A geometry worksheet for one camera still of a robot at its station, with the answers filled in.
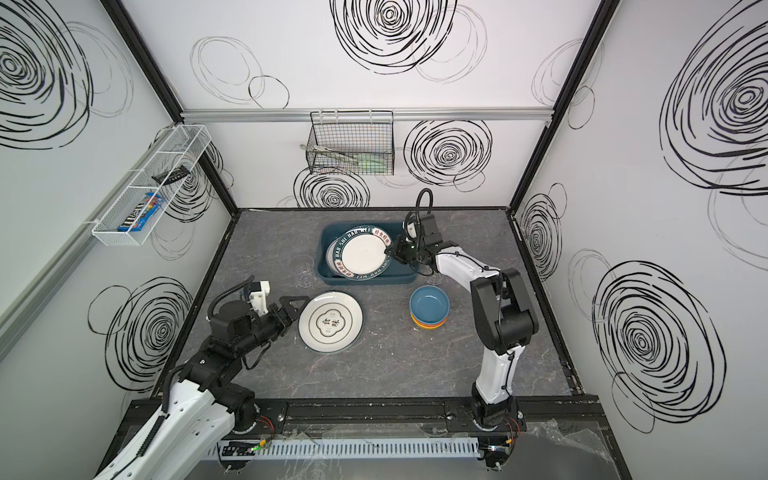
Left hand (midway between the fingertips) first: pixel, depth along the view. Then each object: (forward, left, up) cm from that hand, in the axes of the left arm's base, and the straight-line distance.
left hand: (308, 305), depth 75 cm
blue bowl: (+7, -32, -10) cm, 34 cm away
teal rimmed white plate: (+21, -10, -6) cm, 25 cm away
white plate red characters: (+28, +1, -15) cm, 32 cm away
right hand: (+21, -17, -4) cm, 28 cm away
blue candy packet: (+10, +41, +18) cm, 45 cm away
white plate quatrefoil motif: (+2, -3, -16) cm, 16 cm away
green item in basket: (+38, -14, +16) cm, 44 cm away
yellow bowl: (0, -32, -12) cm, 34 cm away
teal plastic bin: (+14, -23, -5) cm, 27 cm away
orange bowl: (0, -32, -10) cm, 34 cm away
